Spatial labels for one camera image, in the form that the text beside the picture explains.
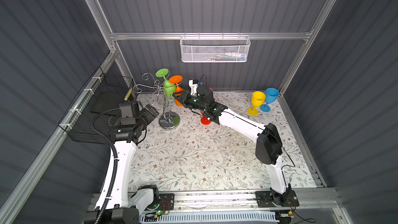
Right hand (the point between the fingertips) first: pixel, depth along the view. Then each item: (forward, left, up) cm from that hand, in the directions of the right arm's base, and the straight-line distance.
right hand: (173, 97), depth 76 cm
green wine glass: (+11, +4, -4) cm, 12 cm away
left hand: (-7, +12, -4) cm, 14 cm away
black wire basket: (+5, +38, -1) cm, 38 cm away
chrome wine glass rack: (+6, +9, -29) cm, 31 cm away
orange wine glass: (+12, -1, +1) cm, 12 cm away
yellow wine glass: (+13, -49, -18) cm, 53 cm away
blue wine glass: (+17, -59, -18) cm, 64 cm away
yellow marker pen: (+6, +26, -3) cm, 26 cm away
